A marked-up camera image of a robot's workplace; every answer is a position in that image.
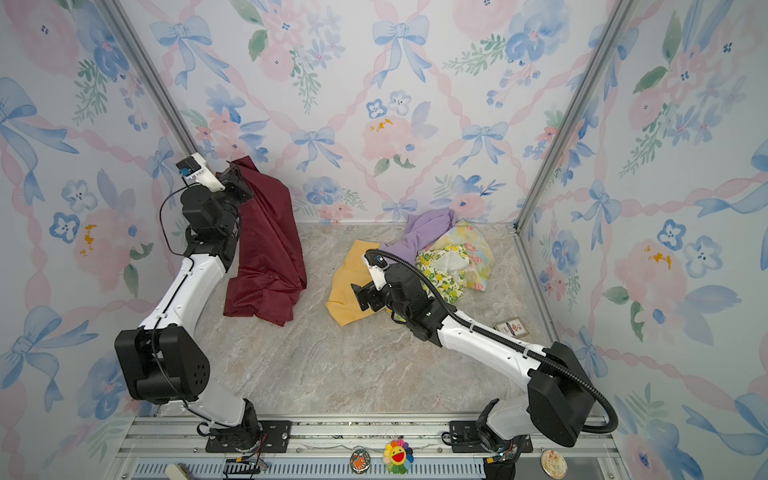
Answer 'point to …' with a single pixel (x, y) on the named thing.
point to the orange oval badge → (359, 460)
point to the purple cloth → (421, 227)
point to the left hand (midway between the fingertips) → (237, 158)
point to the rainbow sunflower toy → (398, 456)
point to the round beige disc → (553, 463)
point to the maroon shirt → (271, 269)
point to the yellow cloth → (351, 271)
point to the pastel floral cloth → (464, 234)
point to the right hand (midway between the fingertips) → (368, 273)
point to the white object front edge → (174, 473)
